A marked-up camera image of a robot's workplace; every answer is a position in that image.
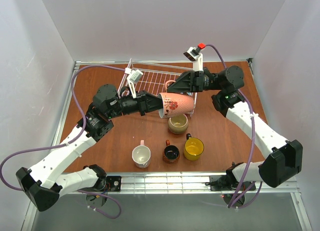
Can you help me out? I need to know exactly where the pink floral mug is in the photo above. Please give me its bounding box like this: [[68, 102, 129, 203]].
[[157, 80, 194, 118]]

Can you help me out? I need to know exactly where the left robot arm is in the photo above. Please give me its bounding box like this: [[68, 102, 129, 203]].
[[16, 84, 163, 212]]

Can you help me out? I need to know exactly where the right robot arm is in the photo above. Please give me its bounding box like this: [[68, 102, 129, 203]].
[[166, 65, 303, 188]]

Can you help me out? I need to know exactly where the beige round mug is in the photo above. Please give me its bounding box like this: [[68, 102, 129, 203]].
[[168, 114, 189, 135]]

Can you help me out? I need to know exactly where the dark brown glazed mug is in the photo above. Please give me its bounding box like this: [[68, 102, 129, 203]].
[[162, 140, 180, 164]]

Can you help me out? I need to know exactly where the yellow enamel mug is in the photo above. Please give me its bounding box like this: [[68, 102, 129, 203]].
[[183, 133, 205, 161]]

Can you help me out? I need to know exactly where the white wire dish rack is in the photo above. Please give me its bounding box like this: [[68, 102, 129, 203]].
[[117, 57, 198, 116]]

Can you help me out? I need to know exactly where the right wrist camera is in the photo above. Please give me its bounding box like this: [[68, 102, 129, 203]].
[[183, 43, 206, 71]]

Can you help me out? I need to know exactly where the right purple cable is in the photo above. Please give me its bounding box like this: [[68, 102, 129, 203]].
[[203, 43, 263, 209]]

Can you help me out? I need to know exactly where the white mug pink handle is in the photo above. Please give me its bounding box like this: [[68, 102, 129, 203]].
[[131, 140, 151, 169]]

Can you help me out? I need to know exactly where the aluminium front rail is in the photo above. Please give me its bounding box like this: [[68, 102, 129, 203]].
[[59, 172, 300, 195]]

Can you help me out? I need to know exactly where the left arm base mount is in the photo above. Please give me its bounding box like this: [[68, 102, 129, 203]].
[[86, 175, 122, 208]]

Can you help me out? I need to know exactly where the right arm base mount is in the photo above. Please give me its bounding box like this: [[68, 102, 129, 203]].
[[204, 175, 246, 207]]

